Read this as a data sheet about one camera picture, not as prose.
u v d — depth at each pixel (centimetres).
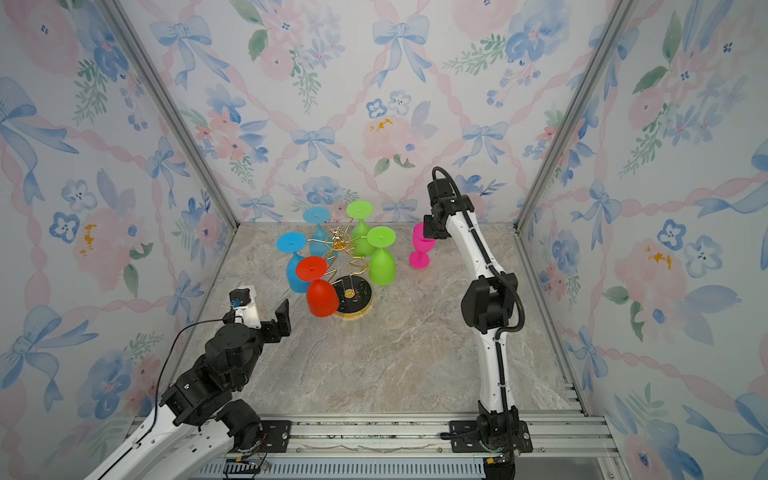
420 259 108
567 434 77
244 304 59
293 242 75
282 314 67
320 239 86
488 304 60
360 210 82
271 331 63
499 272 59
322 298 77
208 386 52
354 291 98
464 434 74
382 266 82
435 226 83
